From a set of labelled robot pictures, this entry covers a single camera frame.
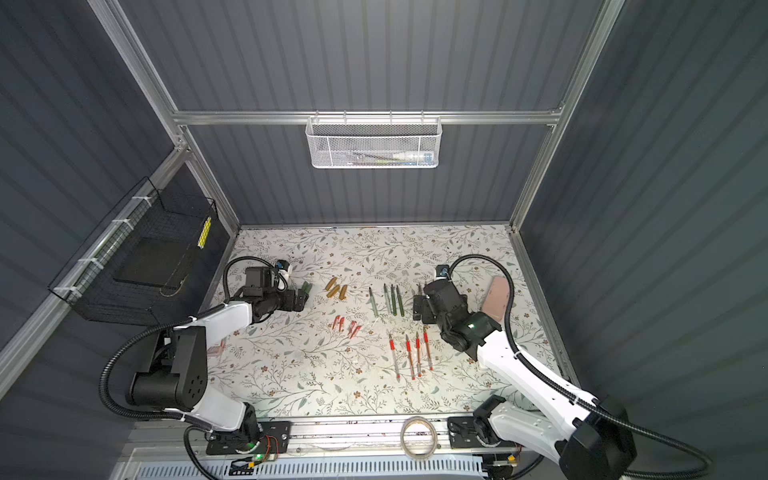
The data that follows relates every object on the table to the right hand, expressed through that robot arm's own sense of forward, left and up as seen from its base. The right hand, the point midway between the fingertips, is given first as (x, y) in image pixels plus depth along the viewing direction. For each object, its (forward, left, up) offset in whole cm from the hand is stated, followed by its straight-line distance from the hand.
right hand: (437, 298), depth 80 cm
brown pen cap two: (+15, +34, -15) cm, 40 cm away
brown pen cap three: (+13, +33, -16) cm, 39 cm away
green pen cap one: (+13, +42, -15) cm, 47 cm away
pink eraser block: (+10, -22, -15) cm, 29 cm away
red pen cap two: (0, +25, -17) cm, 30 cm away
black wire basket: (+2, +74, +13) cm, 75 cm away
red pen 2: (-7, +8, -16) cm, 19 cm away
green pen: (+8, +19, -17) cm, 27 cm away
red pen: (-7, +12, -17) cm, 22 cm away
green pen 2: (+9, +12, -17) cm, 22 cm away
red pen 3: (-7, +5, -16) cm, 18 cm away
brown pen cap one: (+11, +30, -16) cm, 36 cm away
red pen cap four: (+1, +30, -16) cm, 34 cm away
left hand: (+8, +44, -11) cm, 46 cm away
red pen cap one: (-1, +23, -17) cm, 29 cm away
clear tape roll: (-26, +7, -15) cm, 31 cm away
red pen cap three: (+1, +29, -16) cm, 33 cm away
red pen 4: (-7, +2, -17) cm, 18 cm away
